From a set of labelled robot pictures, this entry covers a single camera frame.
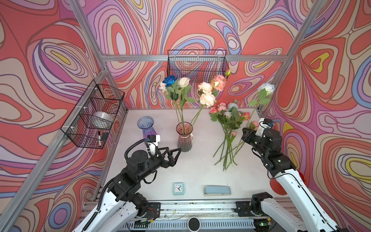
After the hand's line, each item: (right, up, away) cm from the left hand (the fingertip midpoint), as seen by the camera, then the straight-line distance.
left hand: (176, 149), depth 65 cm
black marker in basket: (-40, +4, +7) cm, 40 cm away
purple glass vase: (-21, +11, +23) cm, 33 cm away
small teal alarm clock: (0, -24, +13) cm, 28 cm away
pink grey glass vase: (+4, +2, +21) cm, 21 cm away
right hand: (+34, +8, +10) cm, 36 cm away
